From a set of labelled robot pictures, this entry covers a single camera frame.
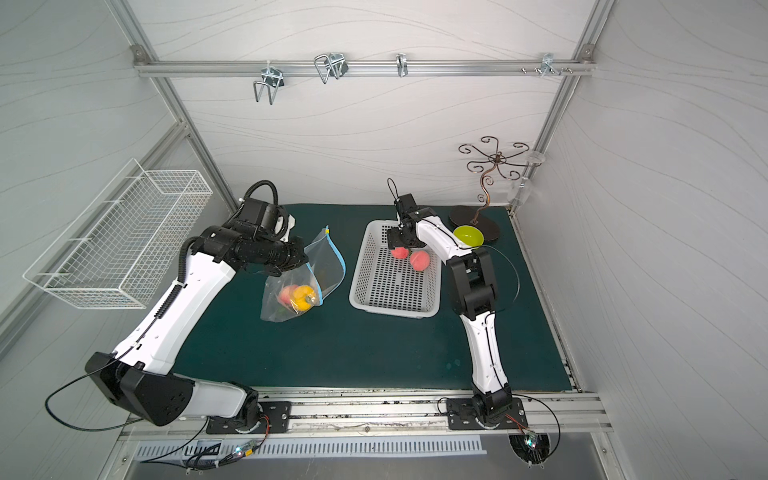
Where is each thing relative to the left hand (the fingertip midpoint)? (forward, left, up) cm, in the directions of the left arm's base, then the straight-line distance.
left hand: (310, 258), depth 74 cm
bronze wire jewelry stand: (+36, -52, -20) cm, 66 cm away
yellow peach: (-3, +4, -14) cm, 15 cm away
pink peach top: (0, +11, -18) cm, 21 cm away
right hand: (+22, -24, -18) cm, 37 cm away
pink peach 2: (+14, -30, -20) cm, 38 cm away
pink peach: (+18, -23, -21) cm, 36 cm away
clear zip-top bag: (+2, +5, -17) cm, 18 cm away
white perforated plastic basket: (+8, -18, -26) cm, 32 cm away
